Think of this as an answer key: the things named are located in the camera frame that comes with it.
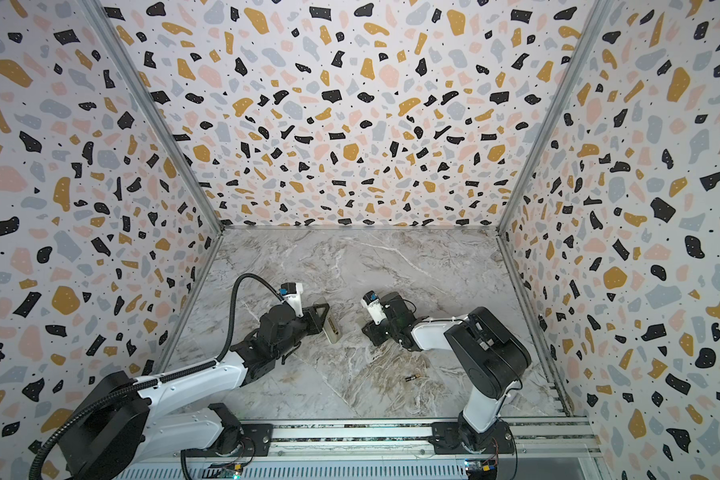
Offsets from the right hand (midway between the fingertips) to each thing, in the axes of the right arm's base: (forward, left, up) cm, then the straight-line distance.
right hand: (362, 322), depth 92 cm
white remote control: (-6, +8, +8) cm, 12 cm away
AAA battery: (-16, -14, -2) cm, 21 cm away
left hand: (-1, +9, +14) cm, 16 cm away
